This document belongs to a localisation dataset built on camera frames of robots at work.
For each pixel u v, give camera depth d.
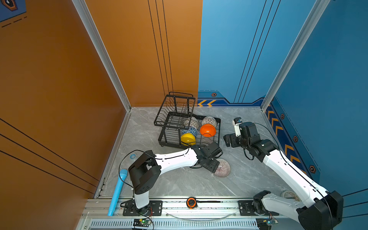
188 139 0.94
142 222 0.71
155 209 0.74
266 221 0.70
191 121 1.05
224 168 0.86
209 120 1.05
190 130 1.02
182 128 0.77
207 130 1.00
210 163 0.72
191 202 0.73
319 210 0.37
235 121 0.70
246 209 0.72
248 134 0.57
